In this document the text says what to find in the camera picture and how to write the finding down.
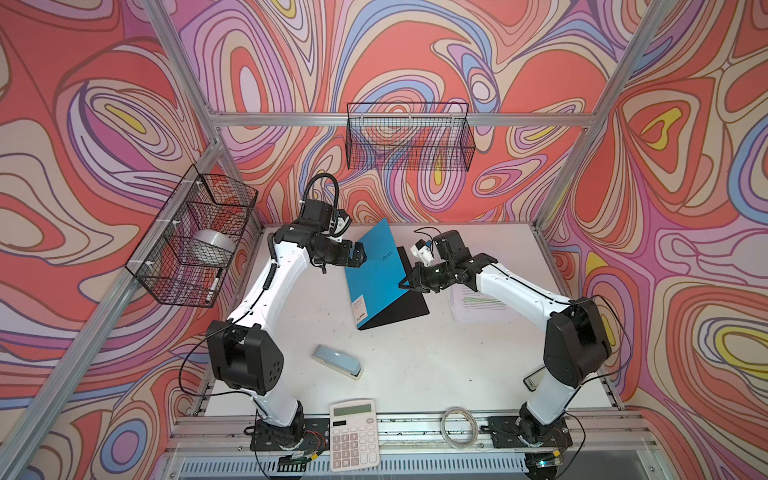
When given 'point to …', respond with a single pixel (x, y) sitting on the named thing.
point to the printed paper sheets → (471, 307)
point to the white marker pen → (214, 286)
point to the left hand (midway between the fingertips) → (354, 253)
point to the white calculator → (354, 440)
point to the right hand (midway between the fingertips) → (403, 290)
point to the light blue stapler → (338, 361)
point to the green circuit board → (289, 463)
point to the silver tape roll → (217, 239)
